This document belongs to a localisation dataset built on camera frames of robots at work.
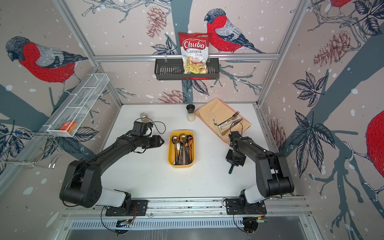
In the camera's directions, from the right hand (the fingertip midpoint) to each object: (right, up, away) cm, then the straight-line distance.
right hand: (231, 162), depth 90 cm
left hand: (-42, +15, -1) cm, 45 cm away
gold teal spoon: (-1, -2, -4) cm, 4 cm away
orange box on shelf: (-78, +24, -26) cm, 86 cm away
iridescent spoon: (-26, +14, +8) cm, 31 cm away
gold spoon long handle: (-31, +14, +5) cm, 34 cm away
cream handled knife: (-7, +24, +18) cm, 31 cm away
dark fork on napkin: (+8, +29, +23) cm, 38 cm away
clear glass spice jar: (-59, +26, +13) cm, 65 cm away
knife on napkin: (+4, +22, +16) cm, 27 cm away
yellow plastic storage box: (-36, +9, +5) cm, 38 cm away
